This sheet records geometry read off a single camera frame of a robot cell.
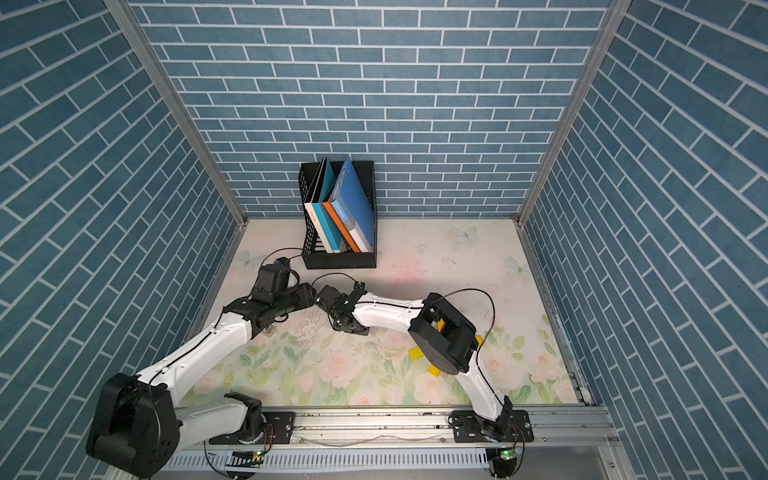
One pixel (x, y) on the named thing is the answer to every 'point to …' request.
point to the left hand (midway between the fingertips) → (317, 292)
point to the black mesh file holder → (315, 253)
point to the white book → (311, 210)
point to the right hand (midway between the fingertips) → (348, 326)
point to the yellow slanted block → (434, 370)
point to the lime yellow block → (415, 353)
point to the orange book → (331, 211)
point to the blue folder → (354, 199)
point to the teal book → (326, 223)
